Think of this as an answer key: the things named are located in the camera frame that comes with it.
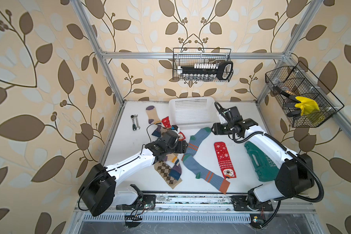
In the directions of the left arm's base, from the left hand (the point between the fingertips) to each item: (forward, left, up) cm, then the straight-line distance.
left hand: (182, 142), depth 83 cm
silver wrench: (+20, +32, -13) cm, 40 cm away
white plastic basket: (+35, -9, -14) cm, 38 cm away
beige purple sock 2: (-7, +6, -10) cm, 13 cm away
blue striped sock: (+8, -8, -12) cm, 17 cm away
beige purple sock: (+27, +21, -12) cm, 36 cm away
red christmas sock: (-9, -27, -13) cm, 31 cm away
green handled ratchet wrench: (+21, +35, -13) cm, 43 cm away
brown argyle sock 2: (-11, +11, -14) cm, 20 cm away
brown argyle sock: (+17, +14, -13) cm, 26 cm away
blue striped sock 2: (-18, -21, -13) cm, 31 cm away
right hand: (+8, -20, +2) cm, 22 cm away
